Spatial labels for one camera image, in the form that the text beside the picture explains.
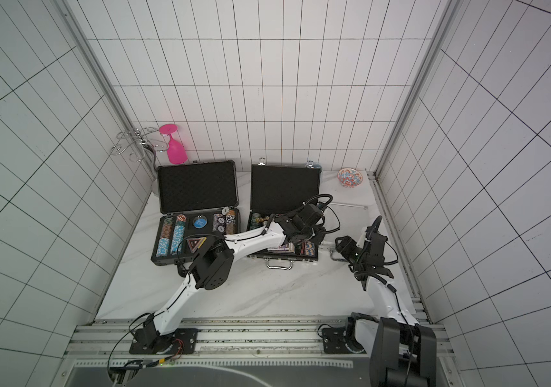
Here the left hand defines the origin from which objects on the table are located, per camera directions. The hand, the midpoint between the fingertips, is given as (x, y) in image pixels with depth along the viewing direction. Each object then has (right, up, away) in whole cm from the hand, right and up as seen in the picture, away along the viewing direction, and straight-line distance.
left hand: (318, 237), depth 92 cm
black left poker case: (-51, +14, +9) cm, 54 cm away
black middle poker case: (-15, +19, +8) cm, 25 cm away
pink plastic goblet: (-61, +36, +13) cm, 72 cm away
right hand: (+8, 0, -4) cm, 9 cm away
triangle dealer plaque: (-48, -2, -2) cm, 48 cm away
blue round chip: (-49, +5, +5) cm, 49 cm away
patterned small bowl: (+20, +25, +25) cm, 41 cm away
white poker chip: (-38, +10, +6) cm, 40 cm away
